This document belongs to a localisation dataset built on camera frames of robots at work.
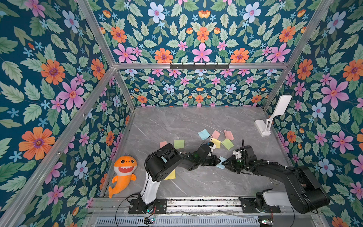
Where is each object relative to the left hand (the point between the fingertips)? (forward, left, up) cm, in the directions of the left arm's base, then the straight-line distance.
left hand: (222, 161), depth 88 cm
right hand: (-1, -1, 0) cm, 2 cm away
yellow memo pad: (-6, +32, -2) cm, 33 cm away
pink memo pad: (+18, +40, -5) cm, 44 cm away
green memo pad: (+15, +28, -1) cm, 31 cm away
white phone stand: (+22, -35, +2) cm, 42 cm away
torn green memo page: (+13, -7, -2) cm, 15 cm away
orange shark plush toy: (-2, +58, +7) cm, 59 cm away
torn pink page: (+21, -10, -2) cm, 23 cm away
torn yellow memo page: (+15, +1, -3) cm, 15 cm away
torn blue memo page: (+22, +9, -1) cm, 23 cm away
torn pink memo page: (+21, 0, -2) cm, 21 cm away
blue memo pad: (-3, +2, -1) cm, 3 cm away
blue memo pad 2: (-11, +31, +32) cm, 46 cm away
